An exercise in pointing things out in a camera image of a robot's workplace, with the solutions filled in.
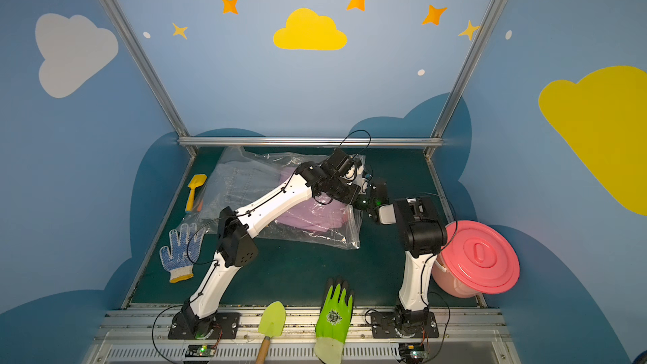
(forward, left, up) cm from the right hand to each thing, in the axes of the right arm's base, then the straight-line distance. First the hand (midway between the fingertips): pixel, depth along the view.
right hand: (341, 193), depth 100 cm
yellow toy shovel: (+5, +63, -2) cm, 64 cm away
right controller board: (-51, -22, -6) cm, 56 cm away
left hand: (-11, -7, +14) cm, 19 cm away
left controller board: (-54, +39, -5) cm, 67 cm away
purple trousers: (-14, +9, +7) cm, 18 cm away
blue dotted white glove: (-26, +56, -4) cm, 62 cm away
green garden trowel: (-47, +20, -5) cm, 51 cm away
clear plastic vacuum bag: (+7, +42, +2) cm, 42 cm away
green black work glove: (-45, +1, -4) cm, 45 cm away
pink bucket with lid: (-29, -38, +13) cm, 50 cm away
